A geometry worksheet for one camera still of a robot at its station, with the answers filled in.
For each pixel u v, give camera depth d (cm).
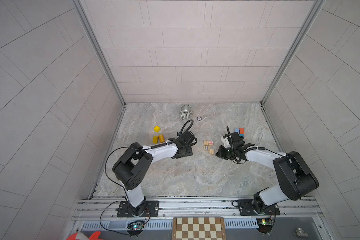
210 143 94
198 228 64
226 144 81
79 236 60
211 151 90
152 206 72
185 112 102
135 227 65
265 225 68
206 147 91
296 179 44
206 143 94
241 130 100
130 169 45
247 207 71
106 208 71
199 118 108
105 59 92
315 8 72
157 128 99
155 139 95
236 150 69
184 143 70
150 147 51
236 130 100
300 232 64
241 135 99
